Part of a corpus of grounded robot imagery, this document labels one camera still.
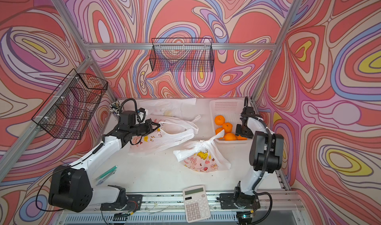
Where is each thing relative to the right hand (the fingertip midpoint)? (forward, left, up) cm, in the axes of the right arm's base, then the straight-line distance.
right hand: (244, 138), depth 93 cm
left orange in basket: (+4, +17, +4) cm, 18 cm away
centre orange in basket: (+7, +10, +2) cm, 12 cm away
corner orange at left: (-1, +4, +3) cm, 5 cm away
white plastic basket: (+24, +4, +1) cm, 24 cm away
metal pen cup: (+16, +81, +15) cm, 84 cm away
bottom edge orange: (-1, +9, +3) cm, 10 cm away
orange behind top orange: (+13, +14, +2) cm, 19 cm away
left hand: (+1, +50, +15) cm, 52 cm away
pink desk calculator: (-35, +32, -2) cm, 47 cm away
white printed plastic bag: (-15, +28, +10) cm, 33 cm away
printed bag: (-7, +60, +8) cm, 61 cm away
